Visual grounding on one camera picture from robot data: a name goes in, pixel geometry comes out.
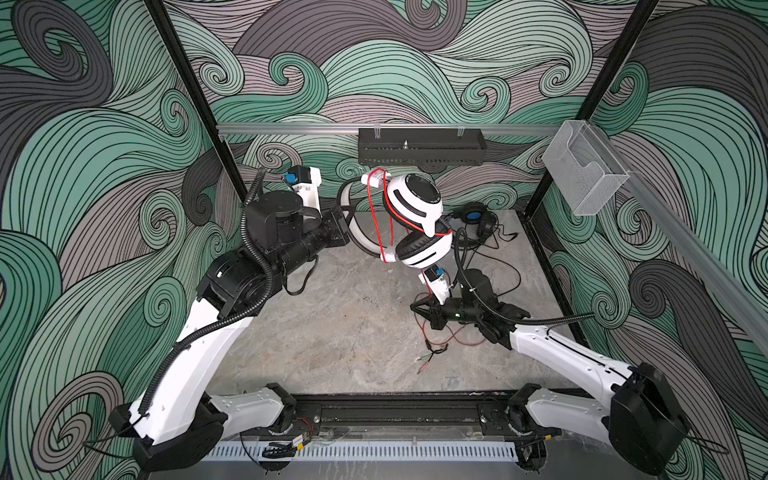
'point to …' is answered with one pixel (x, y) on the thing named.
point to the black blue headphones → (474, 213)
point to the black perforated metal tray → (420, 146)
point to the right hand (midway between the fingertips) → (413, 307)
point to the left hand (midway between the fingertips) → (354, 206)
